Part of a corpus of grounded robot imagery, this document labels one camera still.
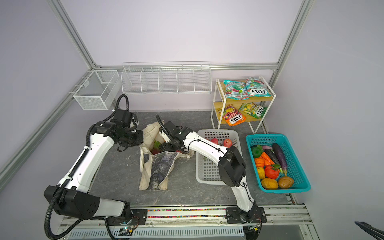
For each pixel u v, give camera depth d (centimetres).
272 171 83
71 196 38
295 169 83
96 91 95
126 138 62
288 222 74
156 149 91
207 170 89
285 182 81
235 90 81
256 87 82
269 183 79
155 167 77
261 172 82
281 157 91
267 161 90
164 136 77
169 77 97
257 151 89
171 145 72
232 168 50
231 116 93
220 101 83
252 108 96
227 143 96
